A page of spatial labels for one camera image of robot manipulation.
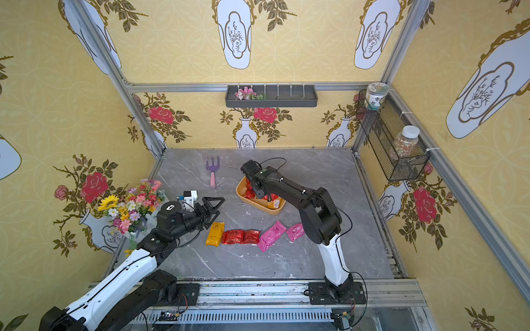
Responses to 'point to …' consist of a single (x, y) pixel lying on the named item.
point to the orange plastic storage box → (258, 203)
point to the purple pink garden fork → (212, 168)
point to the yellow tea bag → (214, 235)
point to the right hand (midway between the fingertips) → (273, 183)
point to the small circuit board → (168, 316)
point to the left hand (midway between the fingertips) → (217, 203)
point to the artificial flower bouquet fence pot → (131, 212)
